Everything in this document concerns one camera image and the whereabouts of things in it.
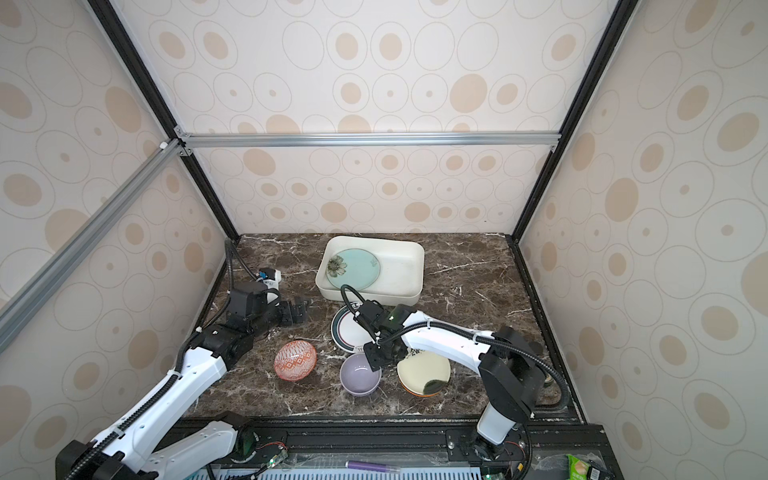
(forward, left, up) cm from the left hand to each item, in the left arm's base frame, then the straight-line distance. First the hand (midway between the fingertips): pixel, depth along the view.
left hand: (303, 297), depth 79 cm
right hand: (-12, -20, -14) cm, 27 cm away
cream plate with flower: (-14, -31, -15) cm, 37 cm away
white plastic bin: (+23, -21, -19) cm, 36 cm away
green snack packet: (-36, -67, -16) cm, 78 cm away
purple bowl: (-15, -14, -18) cm, 27 cm away
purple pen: (-36, -19, -18) cm, 44 cm away
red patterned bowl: (-10, +5, -18) cm, 22 cm away
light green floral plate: (+25, -11, -20) cm, 33 cm away
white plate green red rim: (-2, -10, -18) cm, 21 cm away
